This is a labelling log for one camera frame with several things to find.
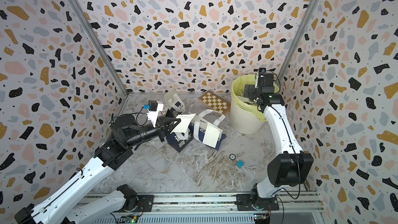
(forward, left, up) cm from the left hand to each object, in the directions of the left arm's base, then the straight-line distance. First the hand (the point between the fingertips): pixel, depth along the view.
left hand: (180, 120), depth 61 cm
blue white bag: (+8, -7, -13) cm, 17 cm away
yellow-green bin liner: (+13, -32, -9) cm, 36 cm away
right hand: (+24, -37, -5) cm, 44 cm away
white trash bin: (+16, -33, -25) cm, 44 cm away
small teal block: (-4, -28, -36) cm, 46 cm away
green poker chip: (0, -25, -37) cm, 45 cm away
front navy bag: (+4, +6, -27) cm, 28 cm away
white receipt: (+2, -13, -15) cm, 20 cm away
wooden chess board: (+40, -16, -34) cm, 55 cm away
